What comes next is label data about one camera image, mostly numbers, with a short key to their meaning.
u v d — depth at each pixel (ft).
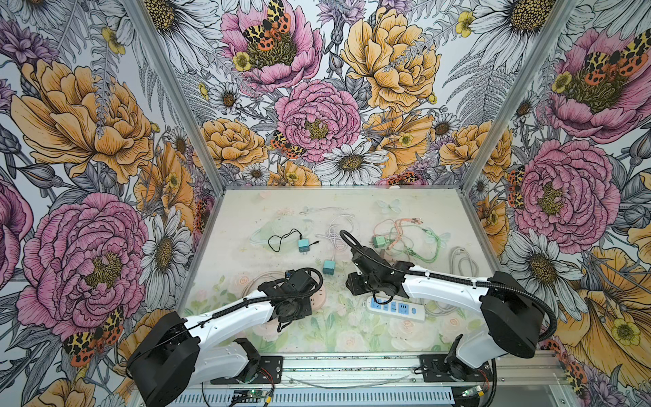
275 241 3.38
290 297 2.21
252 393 2.31
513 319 1.44
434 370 2.41
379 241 3.28
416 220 3.62
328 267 3.09
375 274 2.16
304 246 3.26
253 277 3.02
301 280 2.21
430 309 2.80
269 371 2.43
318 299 2.79
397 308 2.75
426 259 3.23
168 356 1.35
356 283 2.50
